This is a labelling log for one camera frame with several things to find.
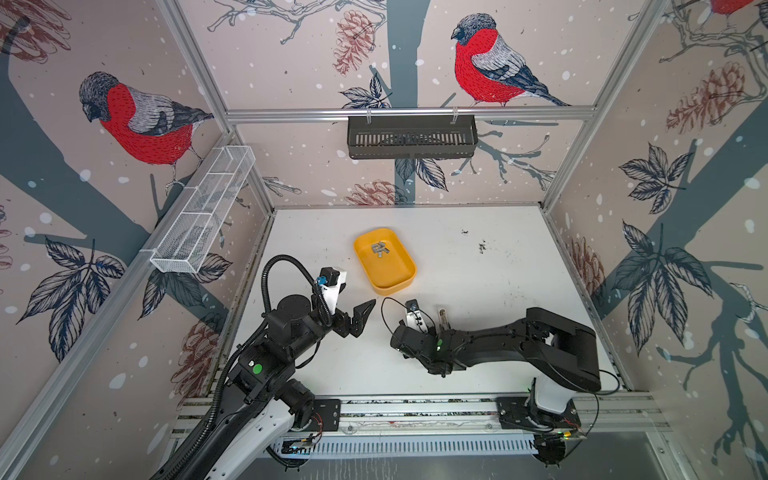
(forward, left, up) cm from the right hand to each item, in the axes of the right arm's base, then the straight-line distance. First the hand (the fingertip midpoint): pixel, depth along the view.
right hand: (404, 338), depth 87 cm
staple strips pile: (+32, +10, +2) cm, 34 cm away
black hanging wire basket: (+60, -2, +31) cm, 68 cm away
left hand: (-1, +10, +28) cm, 30 cm away
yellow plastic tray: (+26, +7, +2) cm, 28 cm away
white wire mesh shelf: (+10, +54, +34) cm, 64 cm away
